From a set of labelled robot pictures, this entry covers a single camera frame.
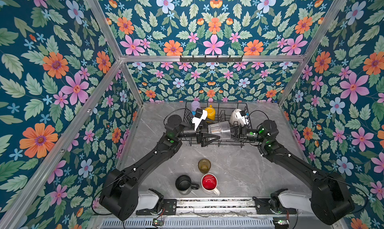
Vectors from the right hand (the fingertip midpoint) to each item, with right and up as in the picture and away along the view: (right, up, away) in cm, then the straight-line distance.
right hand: (225, 133), depth 67 cm
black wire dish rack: (+5, +12, +40) cm, 42 cm away
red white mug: (-7, -30, +16) cm, 35 cm away
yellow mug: (-5, +10, +32) cm, 34 cm away
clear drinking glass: (-2, +2, -2) cm, 4 cm away
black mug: (-21, -29, +13) cm, 38 cm away
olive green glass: (-9, -22, +20) cm, 31 cm away
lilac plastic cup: (-15, +15, +32) cm, 39 cm away
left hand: (-3, +2, -5) cm, 6 cm away
